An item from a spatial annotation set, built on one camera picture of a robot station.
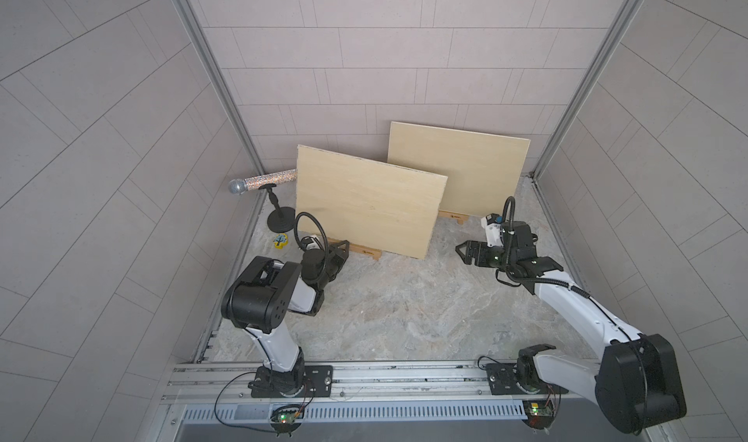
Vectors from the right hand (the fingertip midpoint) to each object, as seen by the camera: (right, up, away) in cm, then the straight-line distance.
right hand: (466, 247), depth 85 cm
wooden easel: (-28, -2, +4) cm, 28 cm away
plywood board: (-30, +13, -1) cm, 32 cm away
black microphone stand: (-62, +7, +17) cm, 64 cm away
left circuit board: (-47, -35, -21) cm, 62 cm away
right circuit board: (+13, -36, -17) cm, 42 cm away
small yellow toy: (-59, 0, +11) cm, 60 cm away
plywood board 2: (+7, +23, +5) cm, 24 cm away
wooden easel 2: (+2, +8, +14) cm, 16 cm away
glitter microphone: (-65, +18, -3) cm, 68 cm away
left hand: (-35, +1, +8) cm, 36 cm away
